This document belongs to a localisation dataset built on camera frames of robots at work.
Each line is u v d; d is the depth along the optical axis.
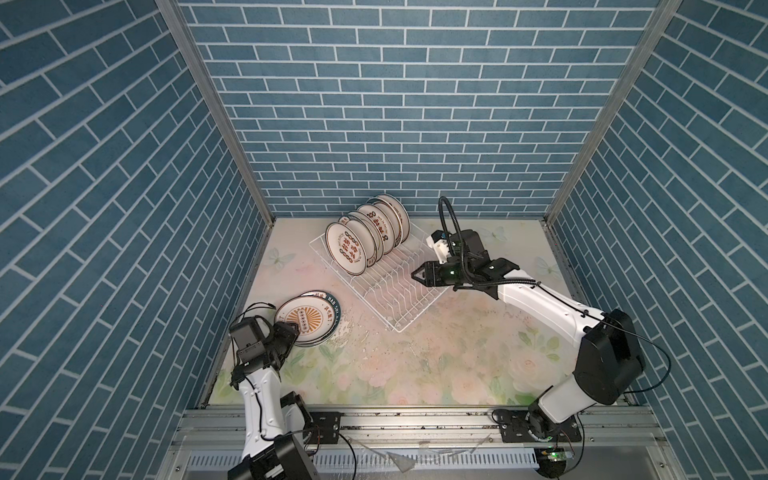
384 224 1.02
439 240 0.76
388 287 0.94
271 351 0.77
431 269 0.72
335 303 0.93
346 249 1.00
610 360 0.44
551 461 0.71
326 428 0.72
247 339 0.63
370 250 0.98
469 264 0.64
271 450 0.42
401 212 1.02
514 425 0.74
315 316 0.91
